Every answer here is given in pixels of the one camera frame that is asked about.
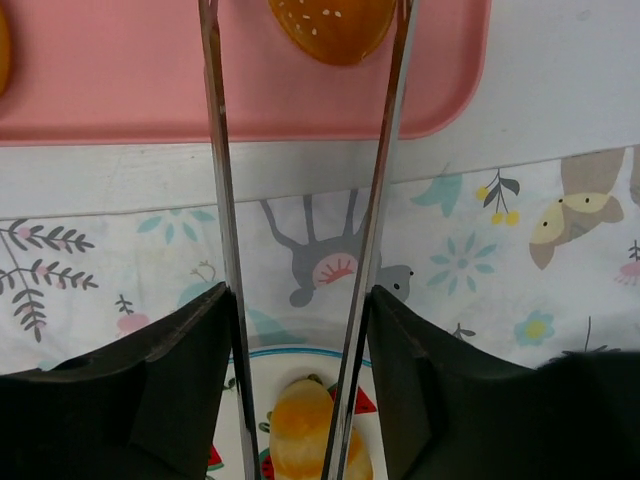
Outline white watermelon pattern plate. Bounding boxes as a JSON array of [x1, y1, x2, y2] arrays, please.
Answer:
[[205, 346, 388, 479]]

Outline ring donut bread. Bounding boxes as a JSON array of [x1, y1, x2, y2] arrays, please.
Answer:
[[0, 8, 12, 95]]

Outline small orange bun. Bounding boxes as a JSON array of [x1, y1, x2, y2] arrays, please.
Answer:
[[269, 0, 396, 66]]

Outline silver metal tongs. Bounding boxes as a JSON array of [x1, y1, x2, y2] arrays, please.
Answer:
[[198, 1, 419, 479]]

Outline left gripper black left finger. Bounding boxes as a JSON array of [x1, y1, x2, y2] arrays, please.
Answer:
[[1, 285, 234, 479]]

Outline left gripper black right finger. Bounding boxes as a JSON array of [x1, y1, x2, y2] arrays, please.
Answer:
[[368, 287, 639, 479]]

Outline small striped bread loaf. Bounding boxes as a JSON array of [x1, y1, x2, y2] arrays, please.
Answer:
[[268, 378, 374, 480]]

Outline floral printed placemat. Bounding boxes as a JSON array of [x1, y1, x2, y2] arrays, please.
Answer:
[[0, 144, 640, 480]]

